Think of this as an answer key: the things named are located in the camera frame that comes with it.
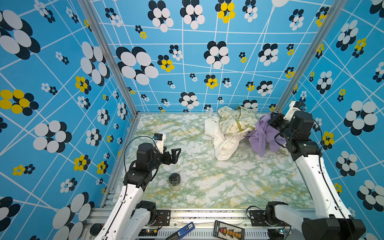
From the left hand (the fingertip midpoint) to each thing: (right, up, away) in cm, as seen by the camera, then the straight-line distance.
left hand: (174, 148), depth 76 cm
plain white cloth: (+30, -1, +19) cm, 35 cm away
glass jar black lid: (+1, -17, 0) cm, 17 cm away
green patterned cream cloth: (+38, +14, +18) cm, 44 cm away
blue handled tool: (+5, -38, -9) cm, 39 cm away
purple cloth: (+48, +7, +3) cm, 48 cm away
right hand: (+49, +18, -4) cm, 52 cm away
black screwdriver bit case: (+26, -38, -7) cm, 46 cm away
